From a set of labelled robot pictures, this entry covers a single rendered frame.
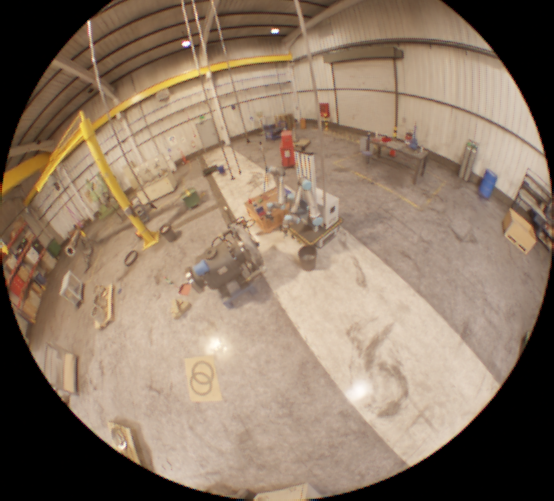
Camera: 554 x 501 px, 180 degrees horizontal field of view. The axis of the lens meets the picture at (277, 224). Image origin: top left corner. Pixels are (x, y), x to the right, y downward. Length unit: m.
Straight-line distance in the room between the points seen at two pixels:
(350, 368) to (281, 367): 0.92
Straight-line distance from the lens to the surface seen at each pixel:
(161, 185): 8.24
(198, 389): 3.11
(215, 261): 2.52
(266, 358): 2.68
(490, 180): 7.82
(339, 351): 2.63
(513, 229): 6.53
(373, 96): 9.99
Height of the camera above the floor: 2.60
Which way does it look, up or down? 41 degrees down
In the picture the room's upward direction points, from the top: 14 degrees counter-clockwise
